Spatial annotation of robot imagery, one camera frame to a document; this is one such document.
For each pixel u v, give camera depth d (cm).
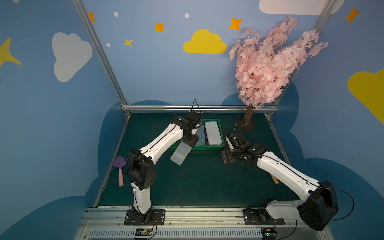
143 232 72
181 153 82
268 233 73
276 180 51
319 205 40
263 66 67
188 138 73
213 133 104
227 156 75
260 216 66
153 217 73
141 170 47
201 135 102
